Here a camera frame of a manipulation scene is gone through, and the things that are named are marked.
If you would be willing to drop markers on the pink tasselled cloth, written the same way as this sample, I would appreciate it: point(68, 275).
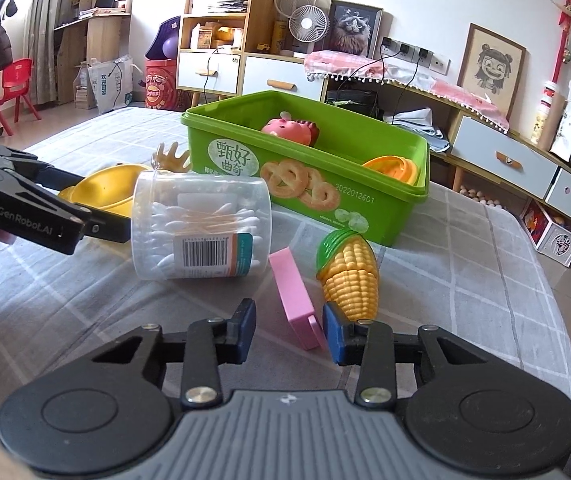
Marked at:
point(405, 77)

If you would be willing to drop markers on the wall socket row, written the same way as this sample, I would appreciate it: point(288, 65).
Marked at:
point(415, 52)

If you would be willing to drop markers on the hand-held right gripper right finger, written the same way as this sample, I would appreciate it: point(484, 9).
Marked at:
point(334, 332)

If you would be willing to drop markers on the white shopping bag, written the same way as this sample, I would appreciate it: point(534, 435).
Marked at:
point(110, 85)

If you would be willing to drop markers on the pile of pale cloth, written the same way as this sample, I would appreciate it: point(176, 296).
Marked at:
point(415, 125)

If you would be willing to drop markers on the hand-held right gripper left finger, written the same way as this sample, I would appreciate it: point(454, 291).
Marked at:
point(245, 331)

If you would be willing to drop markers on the yellow toy pot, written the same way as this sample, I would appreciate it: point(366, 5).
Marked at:
point(110, 185)

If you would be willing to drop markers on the small white desk fan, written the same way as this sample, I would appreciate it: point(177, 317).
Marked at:
point(308, 27)

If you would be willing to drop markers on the white printed crate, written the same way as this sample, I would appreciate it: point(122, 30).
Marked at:
point(553, 235)

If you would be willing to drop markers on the yellow can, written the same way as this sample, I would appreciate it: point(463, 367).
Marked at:
point(279, 37)

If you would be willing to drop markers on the green plastic cookie box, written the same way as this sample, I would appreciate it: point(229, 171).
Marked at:
point(245, 165)

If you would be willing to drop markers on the white bottle with red cap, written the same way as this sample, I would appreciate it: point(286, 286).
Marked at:
point(543, 112)

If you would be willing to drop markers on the wooden bookshelf desk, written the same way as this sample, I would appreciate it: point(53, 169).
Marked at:
point(95, 25)

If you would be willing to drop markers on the pink rectangular block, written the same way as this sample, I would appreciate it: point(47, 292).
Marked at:
point(290, 290)

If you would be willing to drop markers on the framed cat picture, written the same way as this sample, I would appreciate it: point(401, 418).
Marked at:
point(353, 27)

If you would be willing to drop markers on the purple ball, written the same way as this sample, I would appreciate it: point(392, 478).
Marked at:
point(168, 42)

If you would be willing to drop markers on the framed cartoon picture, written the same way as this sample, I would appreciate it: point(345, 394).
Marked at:
point(493, 72)

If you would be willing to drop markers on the pink rubber chicken toy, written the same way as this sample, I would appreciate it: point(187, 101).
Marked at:
point(288, 130)

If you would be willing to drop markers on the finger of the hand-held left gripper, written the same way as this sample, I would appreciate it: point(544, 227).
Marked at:
point(107, 227)
point(50, 177)

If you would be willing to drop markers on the red plastic chair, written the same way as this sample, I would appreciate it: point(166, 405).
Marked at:
point(15, 90)

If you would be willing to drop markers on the patterned curtain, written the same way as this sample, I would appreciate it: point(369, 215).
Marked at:
point(45, 25)

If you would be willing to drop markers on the wooden cabinet with white drawers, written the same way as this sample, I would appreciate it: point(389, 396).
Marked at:
point(495, 150)

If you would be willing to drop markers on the red printed bucket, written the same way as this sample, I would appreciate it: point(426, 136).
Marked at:
point(163, 85)

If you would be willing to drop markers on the clear cotton swab jar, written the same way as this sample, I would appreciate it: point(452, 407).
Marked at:
point(200, 220)

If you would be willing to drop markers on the grey checked tablecloth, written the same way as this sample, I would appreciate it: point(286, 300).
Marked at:
point(465, 285)

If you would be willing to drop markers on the yellow green toy corn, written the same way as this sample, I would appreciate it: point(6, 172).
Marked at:
point(350, 270)

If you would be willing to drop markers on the tray of eggs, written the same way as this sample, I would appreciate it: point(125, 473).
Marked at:
point(478, 196)

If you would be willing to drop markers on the tan plastic spiky toy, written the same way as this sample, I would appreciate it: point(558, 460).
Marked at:
point(171, 157)

